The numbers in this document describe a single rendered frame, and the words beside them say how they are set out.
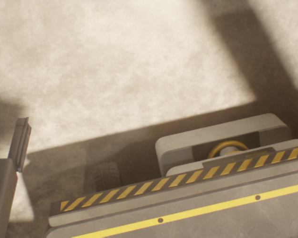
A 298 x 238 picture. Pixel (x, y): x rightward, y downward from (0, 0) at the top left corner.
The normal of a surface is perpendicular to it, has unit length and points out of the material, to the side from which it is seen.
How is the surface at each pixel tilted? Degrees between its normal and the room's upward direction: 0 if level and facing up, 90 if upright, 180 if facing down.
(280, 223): 0
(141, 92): 0
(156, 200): 0
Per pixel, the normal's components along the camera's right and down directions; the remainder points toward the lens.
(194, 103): 0.11, 0.33
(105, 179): -0.12, -0.69
